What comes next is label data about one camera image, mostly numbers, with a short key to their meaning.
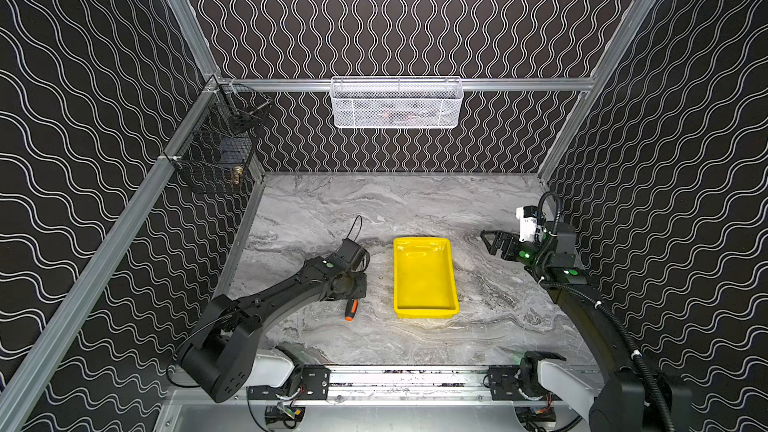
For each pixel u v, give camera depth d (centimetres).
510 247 72
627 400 40
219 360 42
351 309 82
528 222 73
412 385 75
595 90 93
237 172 80
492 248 74
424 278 91
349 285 74
